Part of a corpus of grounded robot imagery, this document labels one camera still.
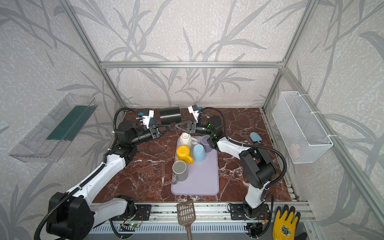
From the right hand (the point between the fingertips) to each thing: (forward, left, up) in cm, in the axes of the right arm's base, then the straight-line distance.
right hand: (177, 123), depth 72 cm
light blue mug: (-5, -10, -21) cm, 24 cm away
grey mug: (-17, -1, -19) cm, 26 cm away
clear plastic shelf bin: (-11, +55, +2) cm, 56 cm away
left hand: (-2, +2, +1) cm, 3 cm away
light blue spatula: (+11, -49, -30) cm, 58 cm away
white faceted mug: (+4, -2, -20) cm, 21 cm away
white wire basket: (-6, -55, +5) cm, 56 cm away
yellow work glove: (-38, -51, -28) cm, 70 cm away
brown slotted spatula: (-35, -4, -27) cm, 45 cm away
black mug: (+1, +3, +6) cm, 6 cm away
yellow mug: (-6, -1, -21) cm, 22 cm away
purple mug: (+1, -15, -23) cm, 27 cm away
